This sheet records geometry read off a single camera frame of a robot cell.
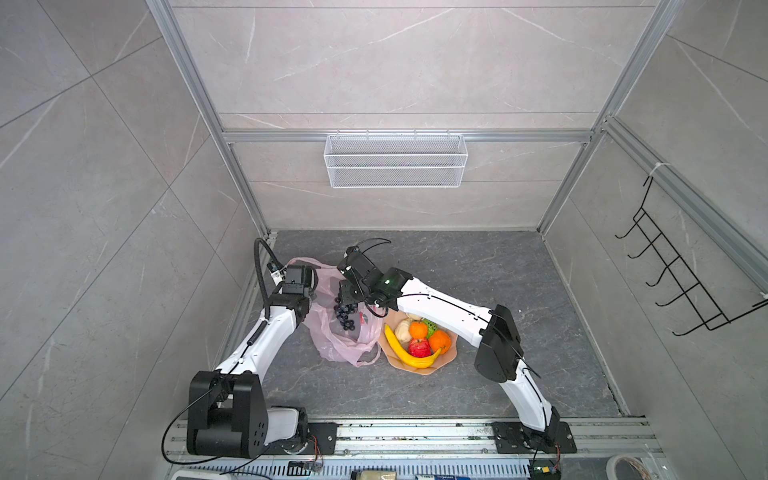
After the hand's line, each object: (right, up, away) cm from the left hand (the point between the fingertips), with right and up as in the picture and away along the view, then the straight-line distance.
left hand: (293, 285), depth 87 cm
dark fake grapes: (+15, -8, +1) cm, 17 cm away
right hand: (+16, 0, -3) cm, 16 cm away
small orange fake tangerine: (+37, -13, -4) cm, 39 cm away
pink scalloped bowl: (+43, -21, -4) cm, 48 cm away
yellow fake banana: (+36, -21, -6) cm, 42 cm away
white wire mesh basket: (+31, +41, +14) cm, 53 cm away
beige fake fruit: (+33, -13, -1) cm, 35 cm away
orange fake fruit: (+43, -15, -5) cm, 45 cm away
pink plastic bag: (+20, -16, -6) cm, 26 cm away
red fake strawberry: (+37, -17, -5) cm, 41 cm away
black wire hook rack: (+96, 0, -22) cm, 99 cm away
